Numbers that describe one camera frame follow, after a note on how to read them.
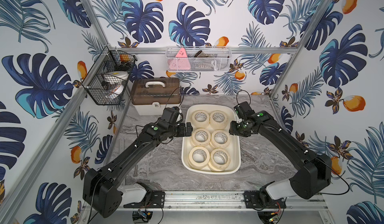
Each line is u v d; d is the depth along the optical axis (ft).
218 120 3.35
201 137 3.12
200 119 3.45
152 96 3.03
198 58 3.03
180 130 2.27
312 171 1.33
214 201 2.46
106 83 3.03
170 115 1.92
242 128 2.17
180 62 2.96
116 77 2.62
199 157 2.88
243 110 2.09
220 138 3.11
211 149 2.88
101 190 1.26
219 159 2.87
